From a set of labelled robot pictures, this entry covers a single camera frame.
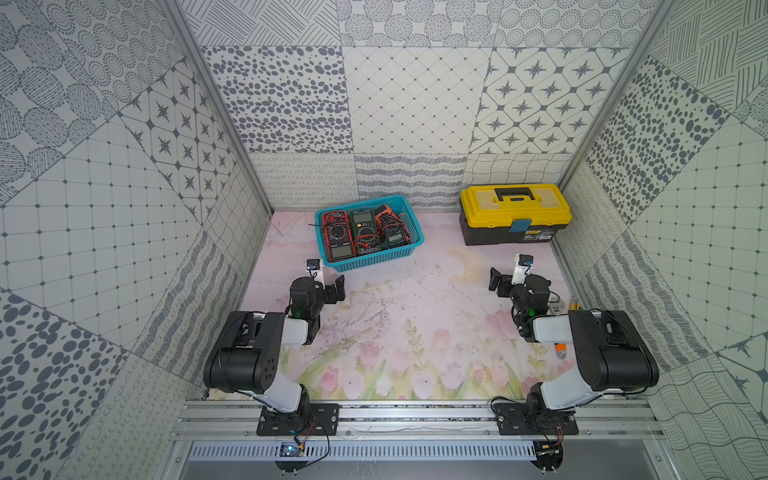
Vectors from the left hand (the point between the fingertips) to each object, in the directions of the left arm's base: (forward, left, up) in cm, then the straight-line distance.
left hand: (327, 273), depth 94 cm
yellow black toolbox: (+19, -61, +9) cm, 65 cm away
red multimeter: (+12, -3, +5) cm, 13 cm away
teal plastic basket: (+30, -23, +1) cm, 38 cm away
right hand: (+2, -59, -1) cm, 59 cm away
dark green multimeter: (+18, -10, +5) cm, 21 cm away
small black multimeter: (+14, -21, +5) cm, 26 cm away
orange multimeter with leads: (+20, -19, +6) cm, 28 cm away
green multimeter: (+10, -11, +3) cm, 16 cm away
